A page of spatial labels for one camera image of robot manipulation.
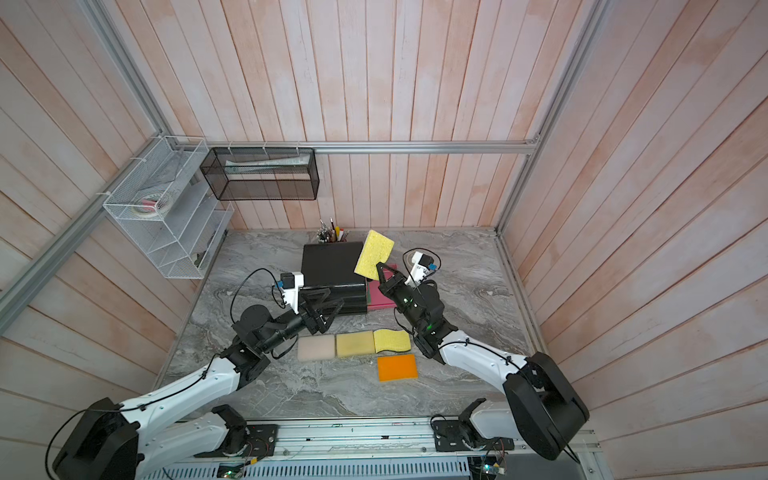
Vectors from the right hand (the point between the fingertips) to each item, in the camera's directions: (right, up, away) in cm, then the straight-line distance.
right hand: (375, 264), depth 77 cm
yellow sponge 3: (+3, -24, +16) cm, 29 cm away
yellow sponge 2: (-6, -24, +12) cm, 28 cm away
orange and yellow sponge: (+7, -31, +10) cm, 33 cm away
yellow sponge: (+1, +4, 0) cm, 4 cm away
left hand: (-9, -9, -4) cm, 14 cm away
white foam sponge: (-18, -25, +12) cm, 33 cm away
